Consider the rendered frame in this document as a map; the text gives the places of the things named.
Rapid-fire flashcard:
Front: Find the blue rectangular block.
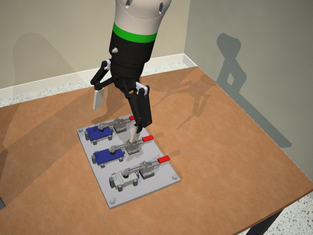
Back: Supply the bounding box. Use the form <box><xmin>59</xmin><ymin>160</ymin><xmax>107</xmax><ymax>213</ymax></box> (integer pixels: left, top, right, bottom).
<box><xmin>93</xmin><ymin>149</ymin><xmax>124</xmax><ymax>166</ymax></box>

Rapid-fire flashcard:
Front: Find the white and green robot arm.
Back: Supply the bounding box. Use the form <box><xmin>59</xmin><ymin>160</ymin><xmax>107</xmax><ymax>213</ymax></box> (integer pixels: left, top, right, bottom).
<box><xmin>109</xmin><ymin>0</ymin><xmax>172</xmax><ymax>65</ymax></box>

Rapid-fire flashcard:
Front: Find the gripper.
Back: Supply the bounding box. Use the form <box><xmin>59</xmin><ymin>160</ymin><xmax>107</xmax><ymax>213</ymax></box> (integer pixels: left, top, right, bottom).
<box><xmin>90</xmin><ymin>57</ymin><xmax>152</xmax><ymax>143</ymax></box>

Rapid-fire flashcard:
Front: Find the blue rectangular plate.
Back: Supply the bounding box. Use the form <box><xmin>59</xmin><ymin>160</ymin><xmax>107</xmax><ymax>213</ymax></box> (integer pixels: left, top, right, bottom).
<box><xmin>86</xmin><ymin>126</ymin><xmax>113</xmax><ymax>143</ymax></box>

